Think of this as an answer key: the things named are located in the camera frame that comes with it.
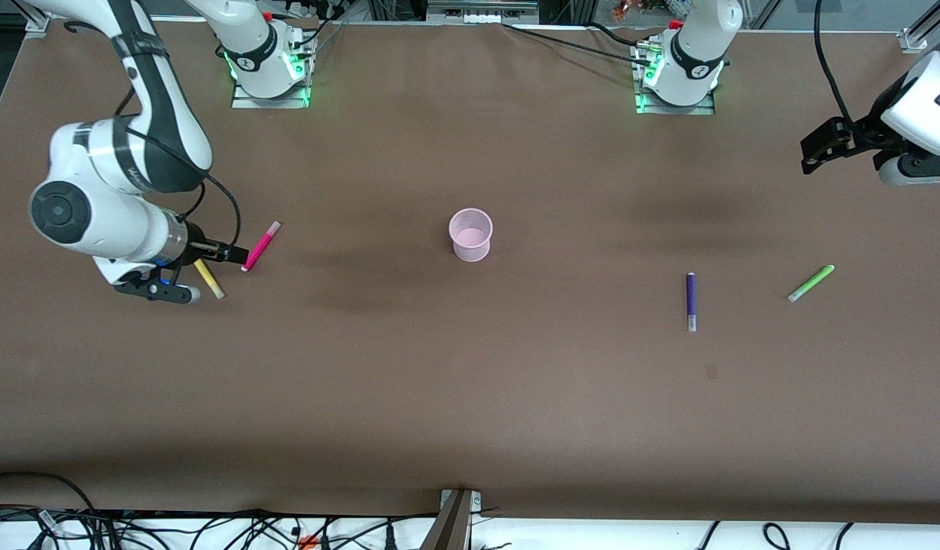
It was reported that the black cable by base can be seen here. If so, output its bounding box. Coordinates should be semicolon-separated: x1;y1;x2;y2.
290;0;352;51

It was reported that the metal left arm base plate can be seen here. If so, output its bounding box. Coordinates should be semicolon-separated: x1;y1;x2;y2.
634;42;716;116

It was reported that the black looped floor cable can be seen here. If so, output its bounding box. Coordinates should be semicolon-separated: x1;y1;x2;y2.
0;471;96;514

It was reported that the grey background device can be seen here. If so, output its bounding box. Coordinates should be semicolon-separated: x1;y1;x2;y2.
428;0;540;24

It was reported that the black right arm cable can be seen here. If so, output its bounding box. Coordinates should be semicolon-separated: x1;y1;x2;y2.
115;88;243;253

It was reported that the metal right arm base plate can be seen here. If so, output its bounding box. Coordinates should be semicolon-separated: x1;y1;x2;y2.
231;31;312;109

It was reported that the green marker pen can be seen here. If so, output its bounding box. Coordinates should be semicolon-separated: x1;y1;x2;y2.
787;264;835;303

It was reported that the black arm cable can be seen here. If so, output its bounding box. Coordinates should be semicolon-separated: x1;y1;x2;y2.
813;0;854;127
115;88;243;253

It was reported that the yellow marker pen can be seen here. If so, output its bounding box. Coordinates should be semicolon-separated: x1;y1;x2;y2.
193;258;226;300

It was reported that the pink marker pen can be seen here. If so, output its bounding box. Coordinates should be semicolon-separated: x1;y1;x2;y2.
241;221;283;273

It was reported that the long black table cable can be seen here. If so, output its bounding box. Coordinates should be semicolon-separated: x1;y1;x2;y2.
502;22;648;65

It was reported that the aluminium profile corner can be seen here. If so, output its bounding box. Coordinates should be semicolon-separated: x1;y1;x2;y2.
897;0;940;54

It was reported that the long black floor cable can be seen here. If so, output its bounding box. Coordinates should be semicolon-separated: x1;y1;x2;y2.
95;507;440;529

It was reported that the short black table cable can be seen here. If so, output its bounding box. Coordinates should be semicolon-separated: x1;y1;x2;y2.
584;21;644;45

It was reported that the grey table frame strut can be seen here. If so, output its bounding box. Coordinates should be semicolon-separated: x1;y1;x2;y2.
420;487;483;550

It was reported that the pink mesh pen holder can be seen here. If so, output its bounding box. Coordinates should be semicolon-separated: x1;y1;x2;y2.
448;208;493;263

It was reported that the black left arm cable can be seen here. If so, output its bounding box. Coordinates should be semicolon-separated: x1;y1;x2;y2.
813;0;854;127

